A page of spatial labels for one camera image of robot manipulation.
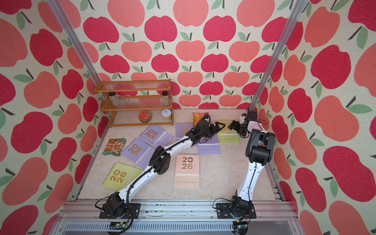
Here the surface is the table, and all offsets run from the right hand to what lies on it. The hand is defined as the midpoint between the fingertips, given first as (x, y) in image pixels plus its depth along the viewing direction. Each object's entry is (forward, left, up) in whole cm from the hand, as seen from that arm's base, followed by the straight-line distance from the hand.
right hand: (235, 131), depth 106 cm
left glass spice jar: (+4, +85, +22) cm, 88 cm away
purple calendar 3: (-10, +57, 0) cm, 58 cm away
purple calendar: (-14, +19, -1) cm, 23 cm away
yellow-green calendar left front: (-40, +72, 0) cm, 82 cm away
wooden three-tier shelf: (+18, +78, +6) cm, 80 cm away
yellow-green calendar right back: (-2, +6, -3) cm, 7 cm away
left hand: (-7, +9, +6) cm, 13 cm away
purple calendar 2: (-1, +39, -1) cm, 39 cm away
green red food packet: (-22, +83, +2) cm, 86 cm away
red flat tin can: (+5, +69, +4) cm, 69 cm away
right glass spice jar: (+8, +51, +21) cm, 55 cm away
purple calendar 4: (-24, +65, 0) cm, 69 cm away
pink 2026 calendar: (-34, +32, 0) cm, 46 cm away
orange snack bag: (+9, +28, +3) cm, 30 cm away
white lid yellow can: (+8, +52, +5) cm, 53 cm away
